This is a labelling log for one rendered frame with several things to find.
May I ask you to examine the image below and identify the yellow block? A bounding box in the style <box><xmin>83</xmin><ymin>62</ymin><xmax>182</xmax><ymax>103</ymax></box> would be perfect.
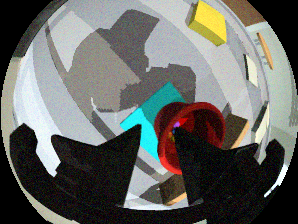
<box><xmin>189</xmin><ymin>0</ymin><xmax>226</xmax><ymax>47</ymax></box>

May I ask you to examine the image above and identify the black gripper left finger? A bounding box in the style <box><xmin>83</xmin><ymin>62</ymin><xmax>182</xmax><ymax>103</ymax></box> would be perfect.
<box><xmin>51</xmin><ymin>124</ymin><xmax>142</xmax><ymax>208</ymax></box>

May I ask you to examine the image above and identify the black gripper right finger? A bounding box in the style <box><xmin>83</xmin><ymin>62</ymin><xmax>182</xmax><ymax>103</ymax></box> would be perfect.
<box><xmin>174</xmin><ymin>127</ymin><xmax>258</xmax><ymax>206</ymax></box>

